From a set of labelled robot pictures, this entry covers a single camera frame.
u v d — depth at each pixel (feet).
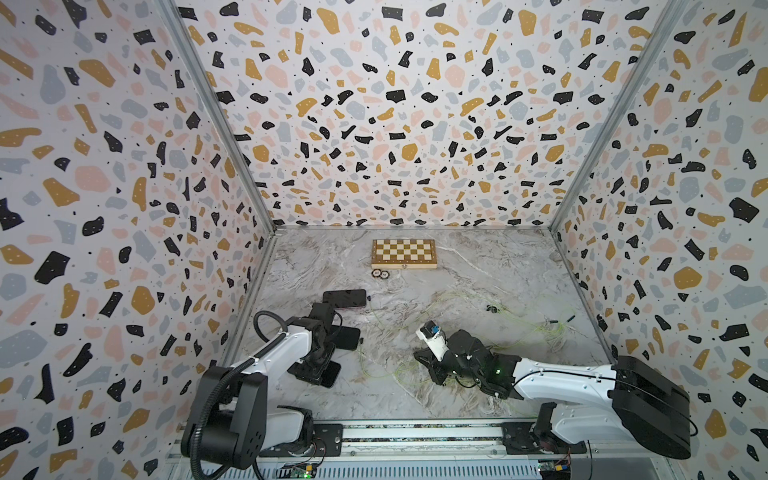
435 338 2.30
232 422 1.34
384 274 3.50
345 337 3.08
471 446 2.43
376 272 3.57
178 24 2.31
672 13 2.32
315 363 2.45
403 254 3.61
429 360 2.39
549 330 3.11
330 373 2.71
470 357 1.99
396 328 3.10
